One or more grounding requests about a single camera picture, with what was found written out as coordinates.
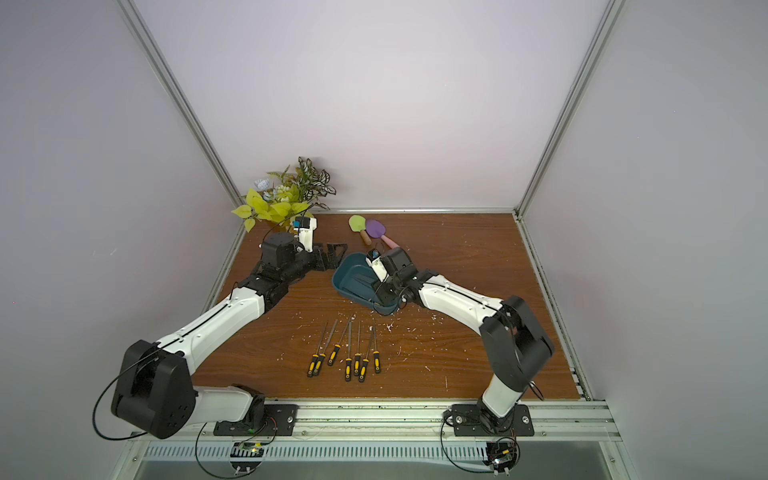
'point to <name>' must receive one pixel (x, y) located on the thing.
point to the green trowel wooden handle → (357, 223)
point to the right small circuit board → (503, 454)
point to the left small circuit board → (246, 456)
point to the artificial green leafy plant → (286, 194)
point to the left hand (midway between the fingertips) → (339, 244)
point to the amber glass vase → (287, 227)
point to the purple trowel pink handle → (377, 230)
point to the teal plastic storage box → (355, 278)
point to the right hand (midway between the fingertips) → (380, 277)
